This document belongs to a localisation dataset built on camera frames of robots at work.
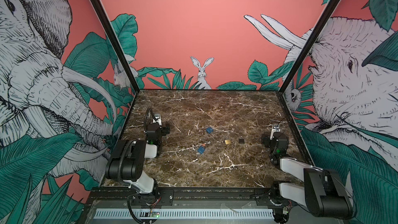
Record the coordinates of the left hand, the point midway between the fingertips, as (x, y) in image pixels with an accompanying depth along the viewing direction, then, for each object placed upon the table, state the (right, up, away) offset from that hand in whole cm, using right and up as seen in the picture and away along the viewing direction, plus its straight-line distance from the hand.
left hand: (158, 118), depth 93 cm
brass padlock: (+43, -14, +1) cm, 45 cm away
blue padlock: (+32, -8, +5) cm, 33 cm away
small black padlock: (+51, -14, 0) cm, 53 cm away
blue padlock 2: (+26, -18, -3) cm, 32 cm away
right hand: (+70, -8, -3) cm, 70 cm away
